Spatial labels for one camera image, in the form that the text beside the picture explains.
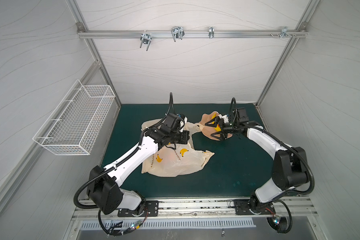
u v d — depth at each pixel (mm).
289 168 451
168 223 702
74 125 688
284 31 765
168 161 766
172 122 584
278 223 718
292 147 481
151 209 735
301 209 735
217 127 764
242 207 734
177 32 765
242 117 704
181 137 674
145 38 793
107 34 776
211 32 781
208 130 1022
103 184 397
